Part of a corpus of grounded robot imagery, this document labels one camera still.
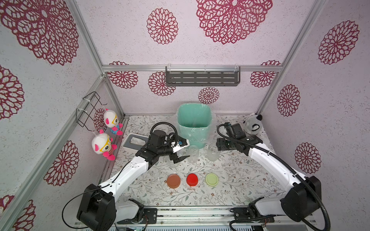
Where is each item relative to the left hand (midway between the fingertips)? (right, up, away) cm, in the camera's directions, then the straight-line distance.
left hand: (185, 146), depth 79 cm
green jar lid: (+16, -20, +7) cm, 27 cm away
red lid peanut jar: (+6, -6, +18) cm, 20 cm away
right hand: (+21, +2, +4) cm, 22 cm away
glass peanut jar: (-9, -13, +14) cm, 21 cm away
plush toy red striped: (-45, +2, -1) cm, 45 cm away
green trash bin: (+7, +15, +18) cm, 24 cm away
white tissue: (-32, +2, +18) cm, 36 cm away
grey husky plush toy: (+42, +12, +9) cm, 44 cm away
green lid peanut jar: (+17, -5, +7) cm, 19 cm away
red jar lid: (+4, -20, +7) cm, 22 cm away
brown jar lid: (-7, -21, +7) cm, 23 cm away
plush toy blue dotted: (-48, +15, +14) cm, 52 cm away
